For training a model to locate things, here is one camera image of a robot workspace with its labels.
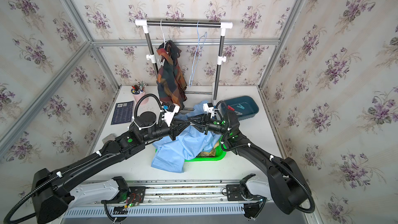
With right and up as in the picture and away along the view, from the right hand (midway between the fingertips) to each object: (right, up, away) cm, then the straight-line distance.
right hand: (191, 122), depth 67 cm
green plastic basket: (+15, -18, +13) cm, 27 cm away
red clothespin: (+24, +5, +38) cm, 46 cm away
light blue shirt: (-10, -16, +4) cm, 20 cm away
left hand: (-1, 0, 0) cm, 1 cm away
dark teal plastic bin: (+35, +5, +40) cm, 53 cm away
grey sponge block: (-50, -12, +23) cm, 56 cm away
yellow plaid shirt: (+10, -20, +16) cm, 27 cm away
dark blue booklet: (-49, +1, +37) cm, 61 cm away
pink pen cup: (-38, +16, +36) cm, 55 cm away
